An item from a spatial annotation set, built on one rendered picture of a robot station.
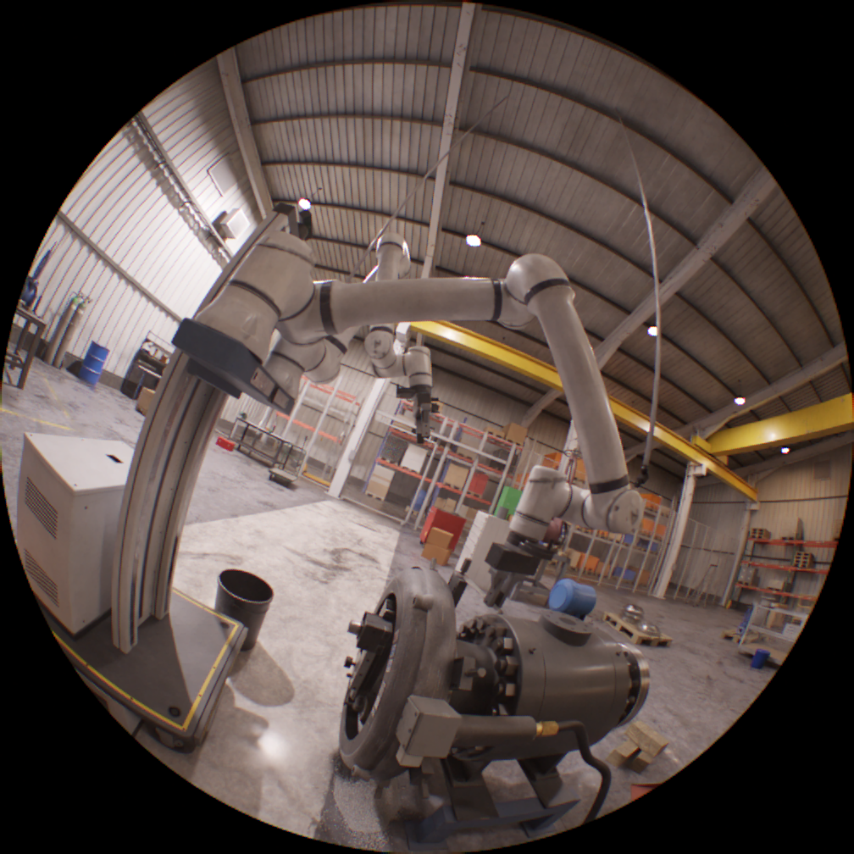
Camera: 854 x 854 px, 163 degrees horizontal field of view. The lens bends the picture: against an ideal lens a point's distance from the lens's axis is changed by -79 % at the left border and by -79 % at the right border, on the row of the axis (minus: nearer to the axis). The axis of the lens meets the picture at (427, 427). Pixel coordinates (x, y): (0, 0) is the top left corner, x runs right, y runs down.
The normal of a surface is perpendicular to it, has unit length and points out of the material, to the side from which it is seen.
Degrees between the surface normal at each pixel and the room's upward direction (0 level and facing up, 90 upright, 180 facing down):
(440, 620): 31
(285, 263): 90
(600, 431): 104
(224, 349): 90
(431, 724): 68
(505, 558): 94
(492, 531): 90
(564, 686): 52
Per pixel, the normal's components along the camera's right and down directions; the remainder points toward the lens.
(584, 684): 0.35, -0.69
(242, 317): 0.77, -0.22
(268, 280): 0.72, 0.17
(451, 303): 0.06, 0.58
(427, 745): 0.28, -0.47
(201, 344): 0.27, -0.08
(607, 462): -0.41, -0.08
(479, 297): 0.05, 0.35
